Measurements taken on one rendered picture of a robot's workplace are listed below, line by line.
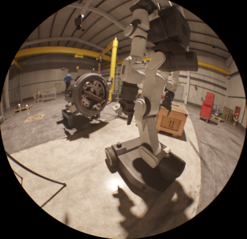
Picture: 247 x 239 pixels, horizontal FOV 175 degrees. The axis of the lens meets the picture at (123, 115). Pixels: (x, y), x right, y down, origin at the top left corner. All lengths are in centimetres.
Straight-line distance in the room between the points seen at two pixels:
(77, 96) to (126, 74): 96
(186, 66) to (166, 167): 59
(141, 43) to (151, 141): 61
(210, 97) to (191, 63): 350
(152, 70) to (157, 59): 8
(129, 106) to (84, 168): 74
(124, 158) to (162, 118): 107
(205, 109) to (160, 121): 277
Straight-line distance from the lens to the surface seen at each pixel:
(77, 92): 123
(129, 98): 40
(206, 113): 394
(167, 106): 75
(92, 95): 134
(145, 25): 50
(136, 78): 40
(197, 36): 1119
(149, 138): 61
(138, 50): 41
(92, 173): 86
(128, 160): 72
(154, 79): 52
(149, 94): 55
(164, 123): 157
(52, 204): 88
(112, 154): 74
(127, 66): 37
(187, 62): 47
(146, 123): 59
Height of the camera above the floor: 73
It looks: 19 degrees down
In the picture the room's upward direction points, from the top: 4 degrees clockwise
